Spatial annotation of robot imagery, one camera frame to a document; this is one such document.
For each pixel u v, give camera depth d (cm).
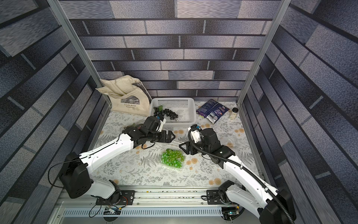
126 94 92
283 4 69
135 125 99
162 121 75
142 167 85
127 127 97
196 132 68
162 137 71
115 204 71
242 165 49
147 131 62
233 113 103
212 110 110
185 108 114
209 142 59
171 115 106
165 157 83
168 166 82
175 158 82
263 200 40
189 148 66
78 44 83
